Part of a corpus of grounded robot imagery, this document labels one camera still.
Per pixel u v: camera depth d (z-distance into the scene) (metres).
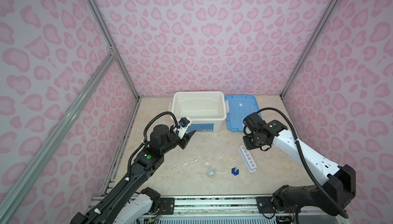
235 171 0.84
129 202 0.57
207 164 0.86
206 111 1.09
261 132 0.56
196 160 0.88
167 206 0.72
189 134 0.66
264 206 0.73
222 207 0.75
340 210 0.36
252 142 0.68
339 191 0.39
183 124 0.60
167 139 0.57
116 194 0.43
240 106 1.14
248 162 0.83
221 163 0.86
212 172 0.83
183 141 0.63
